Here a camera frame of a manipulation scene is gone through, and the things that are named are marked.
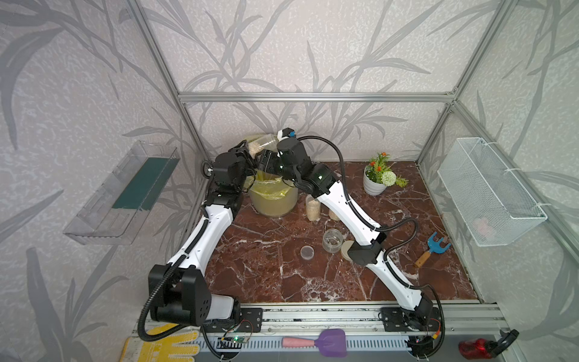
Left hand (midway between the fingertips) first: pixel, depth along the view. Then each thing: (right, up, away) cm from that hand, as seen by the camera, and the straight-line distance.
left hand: (252, 140), depth 74 cm
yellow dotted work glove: (-34, -65, -6) cm, 74 cm away
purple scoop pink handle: (+26, -64, -5) cm, 70 cm away
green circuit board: (-3, -64, -4) cm, 64 cm away
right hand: (+3, -5, 0) cm, 6 cm away
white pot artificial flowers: (+50, -11, +23) cm, 56 cm away
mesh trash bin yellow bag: (+5, -19, +8) cm, 21 cm away
